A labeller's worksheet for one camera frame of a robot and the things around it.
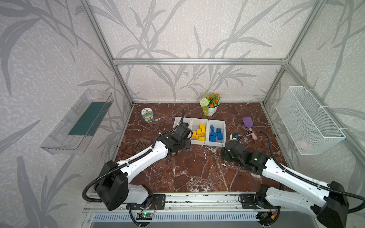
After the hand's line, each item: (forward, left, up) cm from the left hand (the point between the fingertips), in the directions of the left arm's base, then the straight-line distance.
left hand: (188, 139), depth 83 cm
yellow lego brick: (+9, -3, -11) cm, 15 cm away
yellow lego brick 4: (+13, -10, -9) cm, 19 cm away
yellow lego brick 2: (+6, -9, -11) cm, 15 cm away
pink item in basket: (-7, -60, +9) cm, 61 cm away
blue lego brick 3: (+14, -21, -12) cm, 28 cm away
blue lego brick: (+16, -17, -11) cm, 26 cm away
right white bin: (+19, -21, -12) cm, 31 cm away
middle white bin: (+18, -11, -7) cm, 22 cm away
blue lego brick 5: (+7, -16, -11) cm, 21 cm away
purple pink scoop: (+23, -45, -13) cm, 53 cm away
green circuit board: (-37, +22, -14) cm, 45 cm away
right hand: (-5, -20, 0) cm, 21 cm away
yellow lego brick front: (+12, -7, -10) cm, 17 cm away
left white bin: (+17, +1, -6) cm, 18 cm away
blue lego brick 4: (+9, -22, -12) cm, 26 cm away
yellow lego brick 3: (+17, -9, -10) cm, 22 cm away
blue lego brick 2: (+11, -17, -11) cm, 23 cm away
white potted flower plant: (+29, -15, -1) cm, 33 cm away
